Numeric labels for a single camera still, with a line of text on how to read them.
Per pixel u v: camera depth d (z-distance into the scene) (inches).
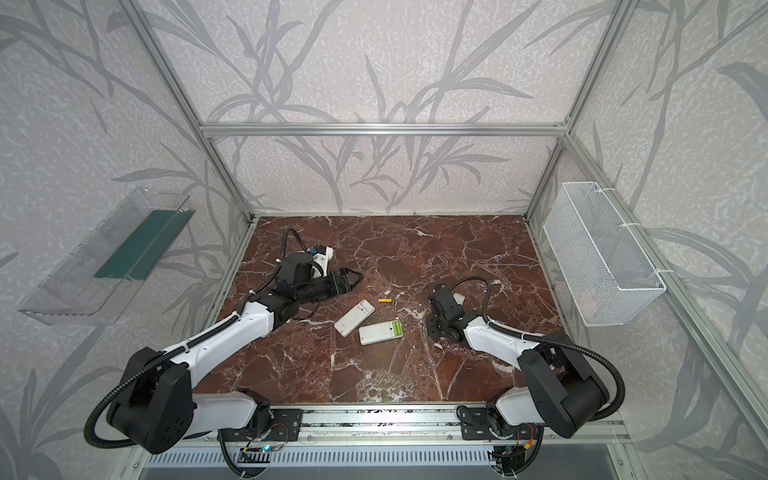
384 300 38.0
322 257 30.3
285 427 28.4
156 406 15.9
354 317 36.0
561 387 16.8
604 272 24.4
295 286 25.4
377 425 29.7
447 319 27.2
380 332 35.7
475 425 28.5
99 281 25.4
